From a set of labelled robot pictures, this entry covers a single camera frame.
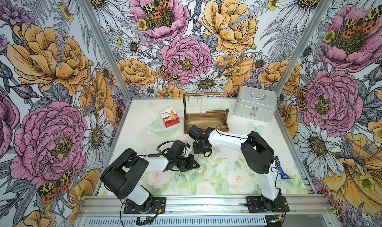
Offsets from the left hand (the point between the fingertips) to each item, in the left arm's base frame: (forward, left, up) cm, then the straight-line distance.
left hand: (198, 170), depth 85 cm
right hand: (+10, -1, -1) cm, 10 cm away
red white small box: (+36, +19, +3) cm, 40 cm away
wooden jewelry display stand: (+38, -15, -2) cm, 40 cm away
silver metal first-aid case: (+39, -40, +13) cm, 57 cm away
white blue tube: (-4, -46, +2) cm, 46 cm away
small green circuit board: (-22, +27, -4) cm, 35 cm away
